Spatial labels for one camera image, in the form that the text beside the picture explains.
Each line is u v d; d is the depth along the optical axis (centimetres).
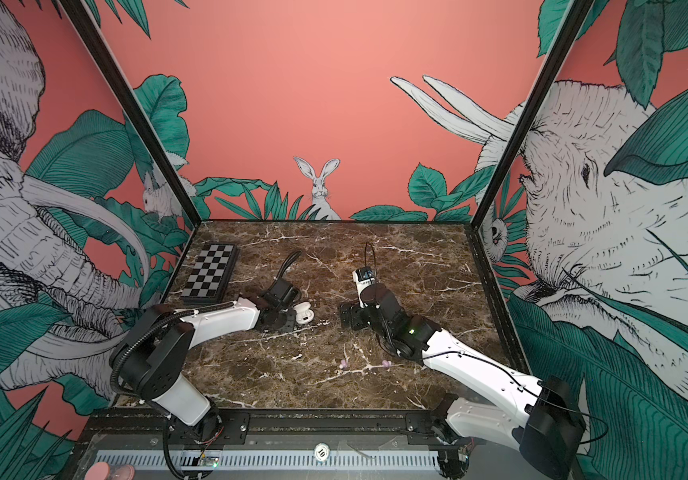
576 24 71
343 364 84
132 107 86
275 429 75
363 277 67
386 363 85
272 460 70
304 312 93
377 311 59
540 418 39
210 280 98
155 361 46
